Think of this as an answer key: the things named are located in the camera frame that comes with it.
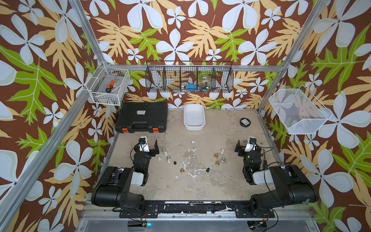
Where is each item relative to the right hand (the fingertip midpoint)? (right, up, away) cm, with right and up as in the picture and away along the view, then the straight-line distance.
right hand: (246, 141), depth 89 cm
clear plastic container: (-25, +39, +5) cm, 46 cm away
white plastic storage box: (-31, +15, +19) cm, 40 cm away
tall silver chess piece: (-53, -6, +5) cm, 53 cm away
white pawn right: (-14, -7, +4) cm, 16 cm away
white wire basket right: (+27, +18, -8) cm, 34 cm away
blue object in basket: (-34, +35, +4) cm, 49 cm away
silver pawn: (-49, -12, +2) cm, 50 cm away
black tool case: (-71, +16, +18) cm, 75 cm away
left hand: (-61, +1, -1) cm, 61 cm away
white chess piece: (-51, -9, +3) cm, 52 cm away
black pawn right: (-25, -17, -3) cm, 30 cm away
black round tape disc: (+8, +12, +21) cm, 26 cm away
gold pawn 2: (-18, -14, 0) cm, 23 cm away
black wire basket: (-36, +44, +8) cm, 57 cm away
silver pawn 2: (-14, -12, +2) cm, 19 cm away
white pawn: (-55, -11, +1) cm, 56 cm away
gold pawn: (-18, -10, +4) cm, 21 cm away
